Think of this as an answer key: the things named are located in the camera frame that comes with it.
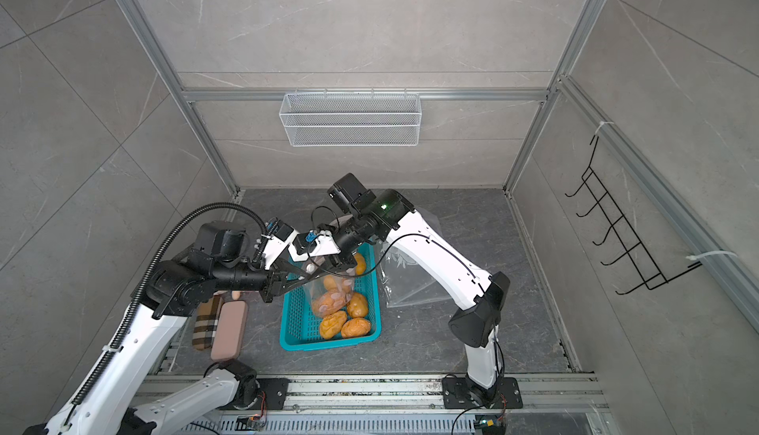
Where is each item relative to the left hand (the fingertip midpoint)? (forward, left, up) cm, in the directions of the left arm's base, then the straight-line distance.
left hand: (310, 274), depth 62 cm
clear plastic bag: (+13, -22, -31) cm, 41 cm away
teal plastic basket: (-2, +9, -28) cm, 30 cm away
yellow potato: (+6, -1, -16) cm, 17 cm away
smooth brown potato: (+3, -8, -25) cm, 27 cm away
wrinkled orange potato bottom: (-3, -7, -25) cm, 26 cm away
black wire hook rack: (-4, -70, +2) cm, 70 cm away
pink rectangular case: (-2, +28, -28) cm, 40 cm away
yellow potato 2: (-2, -1, -25) cm, 25 cm away
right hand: (+3, 0, 0) cm, 3 cm away
